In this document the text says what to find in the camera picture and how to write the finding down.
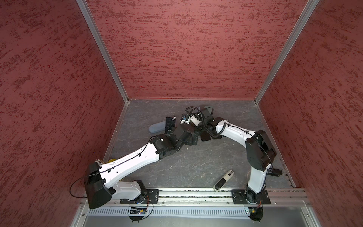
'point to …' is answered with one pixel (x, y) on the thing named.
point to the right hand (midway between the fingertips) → (194, 129)
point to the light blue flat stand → (159, 126)
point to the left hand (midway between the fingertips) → (188, 134)
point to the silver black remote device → (223, 180)
